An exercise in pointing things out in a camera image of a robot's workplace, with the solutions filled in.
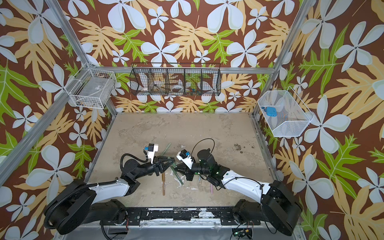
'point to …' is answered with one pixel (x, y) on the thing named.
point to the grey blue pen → (199, 179)
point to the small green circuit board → (241, 232)
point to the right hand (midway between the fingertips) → (175, 168)
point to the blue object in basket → (270, 111)
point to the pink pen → (212, 188)
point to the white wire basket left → (91, 88)
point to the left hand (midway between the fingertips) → (173, 159)
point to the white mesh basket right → (284, 113)
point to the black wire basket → (176, 79)
